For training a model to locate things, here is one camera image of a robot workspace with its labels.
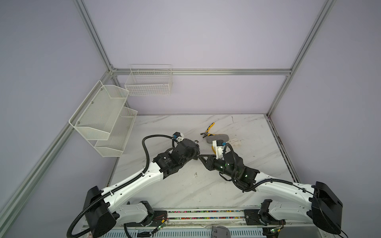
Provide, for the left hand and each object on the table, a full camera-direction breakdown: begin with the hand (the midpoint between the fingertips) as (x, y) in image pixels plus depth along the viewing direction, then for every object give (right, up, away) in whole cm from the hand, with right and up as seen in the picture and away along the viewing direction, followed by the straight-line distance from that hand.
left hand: (197, 147), depth 75 cm
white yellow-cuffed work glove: (+10, 0, -7) cm, 12 cm away
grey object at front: (+11, -39, -6) cm, 41 cm away
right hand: (0, -4, -3) cm, 5 cm away
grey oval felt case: (+19, +3, +29) cm, 35 cm away
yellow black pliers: (+8, +7, +36) cm, 37 cm away
